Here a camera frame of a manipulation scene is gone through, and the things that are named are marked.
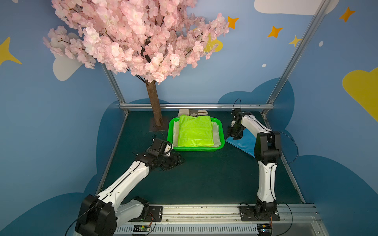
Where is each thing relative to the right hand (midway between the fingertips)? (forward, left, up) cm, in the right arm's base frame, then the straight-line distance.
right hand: (231, 135), depth 103 cm
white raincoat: (-4, +12, +4) cm, 13 cm away
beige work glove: (+22, +28, -2) cm, 36 cm away
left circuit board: (-57, +50, -4) cm, 76 cm away
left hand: (-26, +32, +10) cm, 43 cm away
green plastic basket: (+5, +8, +6) cm, 11 cm away
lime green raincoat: (-4, +26, +7) cm, 27 cm away
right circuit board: (-54, -12, -6) cm, 55 cm away
